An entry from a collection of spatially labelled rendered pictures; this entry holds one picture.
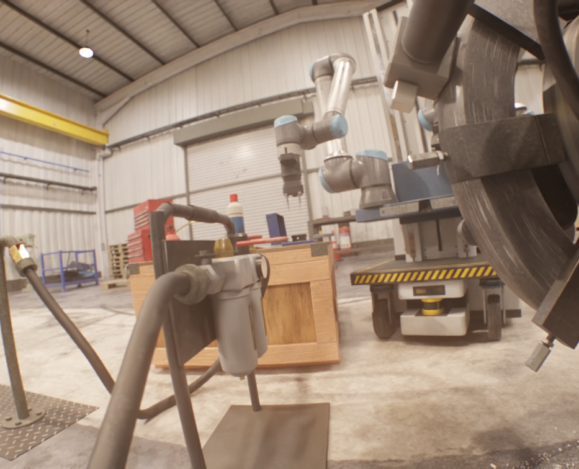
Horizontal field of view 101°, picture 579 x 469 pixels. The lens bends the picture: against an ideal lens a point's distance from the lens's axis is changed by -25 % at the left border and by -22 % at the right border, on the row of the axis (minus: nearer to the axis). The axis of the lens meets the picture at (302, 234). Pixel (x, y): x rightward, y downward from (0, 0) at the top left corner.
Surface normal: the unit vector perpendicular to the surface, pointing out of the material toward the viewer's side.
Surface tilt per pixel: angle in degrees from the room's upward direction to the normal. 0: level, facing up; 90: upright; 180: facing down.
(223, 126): 90
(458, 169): 90
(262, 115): 90
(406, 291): 90
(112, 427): 34
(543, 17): 128
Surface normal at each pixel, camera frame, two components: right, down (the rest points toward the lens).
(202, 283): 0.14, -0.01
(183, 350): 0.99, -0.12
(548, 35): -0.66, 0.68
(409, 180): -0.57, 0.04
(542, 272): -0.11, -0.02
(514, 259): -0.73, 0.50
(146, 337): 0.60, -0.61
